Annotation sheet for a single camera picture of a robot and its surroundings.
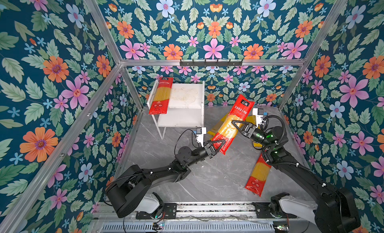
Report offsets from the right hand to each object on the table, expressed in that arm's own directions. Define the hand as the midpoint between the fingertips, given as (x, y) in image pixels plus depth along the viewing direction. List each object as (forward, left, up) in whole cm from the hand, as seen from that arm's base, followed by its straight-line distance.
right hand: (234, 122), depth 67 cm
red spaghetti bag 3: (-12, -17, -33) cm, 40 cm away
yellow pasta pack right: (0, -8, +2) cm, 8 cm away
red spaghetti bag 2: (-2, +2, -3) cm, 4 cm away
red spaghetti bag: (+12, +35, +2) cm, 37 cm away
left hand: (-7, +4, -3) cm, 9 cm away
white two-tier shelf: (+12, +23, -2) cm, 26 cm away
